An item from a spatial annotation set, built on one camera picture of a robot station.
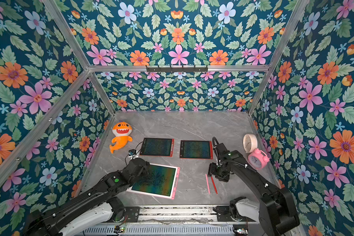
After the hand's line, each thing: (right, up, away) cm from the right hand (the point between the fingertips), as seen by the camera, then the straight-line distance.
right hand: (214, 174), depth 81 cm
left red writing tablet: (-35, +12, +18) cm, 41 cm away
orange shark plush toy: (-60, +23, +18) cm, 67 cm away
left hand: (-36, +5, +1) cm, 36 cm away
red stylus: (+1, -8, +3) cm, 8 cm away
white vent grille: (-27, -24, -11) cm, 38 cm away
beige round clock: (+24, +17, +8) cm, 30 cm away
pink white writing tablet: (-30, -5, +3) cm, 31 cm away
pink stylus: (-3, -7, +3) cm, 8 cm away
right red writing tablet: (-9, +11, +17) cm, 22 cm away
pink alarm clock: (+27, +8, +3) cm, 28 cm away
